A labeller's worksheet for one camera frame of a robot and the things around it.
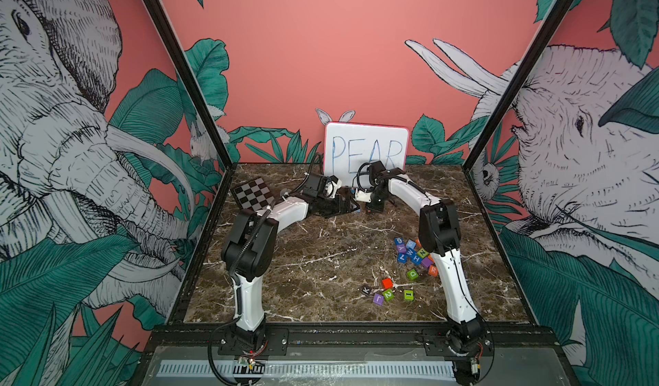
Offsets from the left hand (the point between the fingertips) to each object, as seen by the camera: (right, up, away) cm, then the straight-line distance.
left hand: (353, 205), depth 93 cm
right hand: (+7, +1, +13) cm, 15 cm away
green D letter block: (+20, -24, -6) cm, 32 cm away
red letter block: (+12, -26, -7) cm, 30 cm away
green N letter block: (+11, -28, -11) cm, 32 cm away
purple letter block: (+8, -30, -11) cm, 33 cm away
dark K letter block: (+4, -27, -9) cm, 29 cm away
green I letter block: (+17, -29, -11) cm, 35 cm away
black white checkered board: (-42, +4, +14) cm, 44 cm away
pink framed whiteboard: (-2, +24, +12) cm, 27 cm away
